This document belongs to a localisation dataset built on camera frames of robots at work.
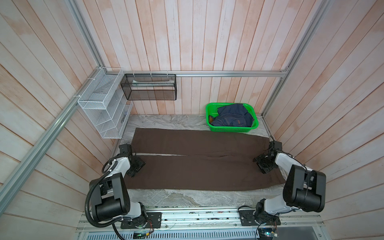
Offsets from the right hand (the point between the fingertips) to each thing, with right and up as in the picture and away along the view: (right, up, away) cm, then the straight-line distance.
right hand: (256, 162), depth 93 cm
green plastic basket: (-24, +36, +25) cm, 50 cm away
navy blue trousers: (-8, +32, +20) cm, 39 cm away
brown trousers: (-51, +1, +5) cm, 51 cm away
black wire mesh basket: (-71, +51, +11) cm, 88 cm away
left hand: (-72, -4, -3) cm, 72 cm away
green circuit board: (-5, -30, -22) cm, 37 cm away
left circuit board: (-67, -30, -23) cm, 76 cm away
